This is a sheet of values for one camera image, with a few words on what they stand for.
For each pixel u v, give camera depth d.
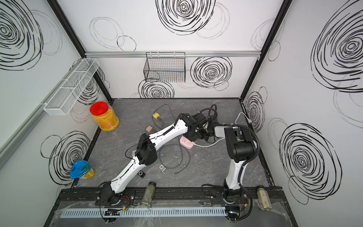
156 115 1.08
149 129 0.99
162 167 0.83
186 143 0.91
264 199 0.70
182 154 0.89
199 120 0.72
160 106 1.15
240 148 0.51
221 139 0.95
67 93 0.76
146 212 0.96
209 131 0.77
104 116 0.92
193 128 0.67
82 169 0.74
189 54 0.91
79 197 0.74
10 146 0.52
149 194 0.72
